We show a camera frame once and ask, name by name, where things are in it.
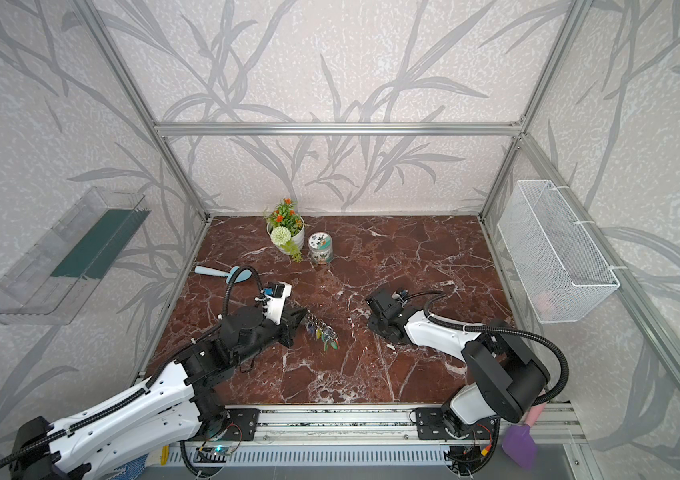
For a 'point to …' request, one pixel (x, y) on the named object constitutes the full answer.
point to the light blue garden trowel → (242, 277)
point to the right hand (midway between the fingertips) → (373, 314)
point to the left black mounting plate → (243, 425)
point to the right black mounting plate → (431, 425)
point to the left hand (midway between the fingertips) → (311, 304)
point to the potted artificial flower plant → (286, 229)
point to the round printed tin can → (320, 247)
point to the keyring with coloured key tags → (316, 327)
